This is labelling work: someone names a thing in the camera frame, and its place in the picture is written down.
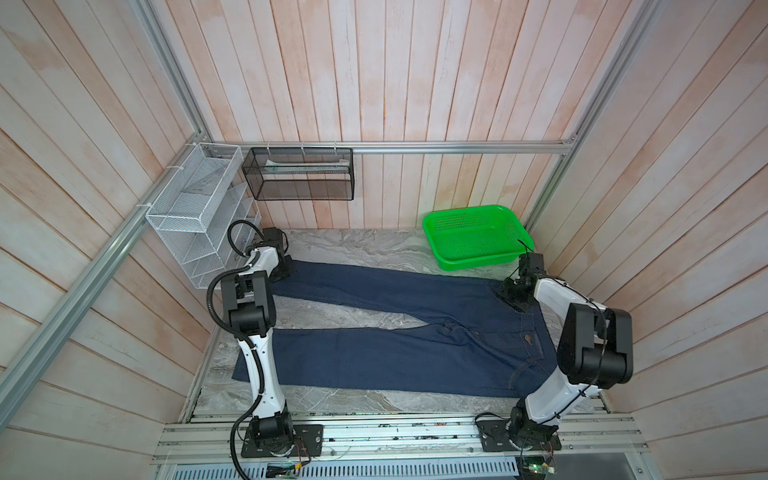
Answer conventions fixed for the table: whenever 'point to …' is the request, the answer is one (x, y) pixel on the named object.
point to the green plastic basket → (477, 236)
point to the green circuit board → (534, 467)
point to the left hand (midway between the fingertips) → (286, 276)
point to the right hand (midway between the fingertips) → (504, 293)
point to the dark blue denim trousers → (477, 340)
